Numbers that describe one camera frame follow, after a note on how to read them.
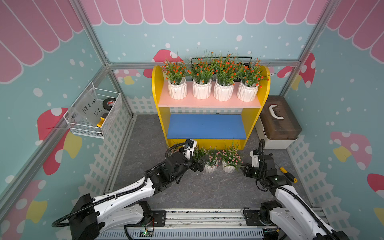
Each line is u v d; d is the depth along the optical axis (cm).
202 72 60
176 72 60
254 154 76
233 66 61
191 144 62
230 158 79
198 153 82
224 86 68
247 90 66
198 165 66
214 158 79
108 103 80
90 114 68
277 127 94
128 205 49
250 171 74
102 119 62
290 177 86
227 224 74
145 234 72
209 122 97
